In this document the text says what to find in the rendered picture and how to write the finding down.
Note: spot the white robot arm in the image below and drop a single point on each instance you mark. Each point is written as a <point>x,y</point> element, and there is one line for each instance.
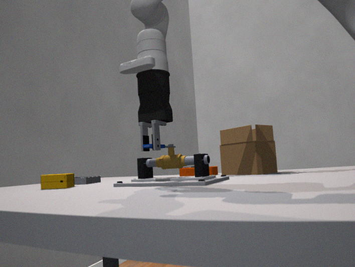
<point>154,15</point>

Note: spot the orange digital multimeter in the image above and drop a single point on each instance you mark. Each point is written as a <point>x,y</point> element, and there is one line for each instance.
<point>191,171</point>

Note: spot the brown cardboard box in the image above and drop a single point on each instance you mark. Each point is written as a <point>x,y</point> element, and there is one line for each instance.
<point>243,155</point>

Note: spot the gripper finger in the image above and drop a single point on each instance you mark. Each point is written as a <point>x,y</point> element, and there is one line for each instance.
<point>155,134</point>
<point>144,134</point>

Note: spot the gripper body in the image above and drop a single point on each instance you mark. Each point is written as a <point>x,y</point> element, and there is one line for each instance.
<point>151,67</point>

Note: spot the yellow box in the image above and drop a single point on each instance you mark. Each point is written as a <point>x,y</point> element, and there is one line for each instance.
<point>57,181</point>

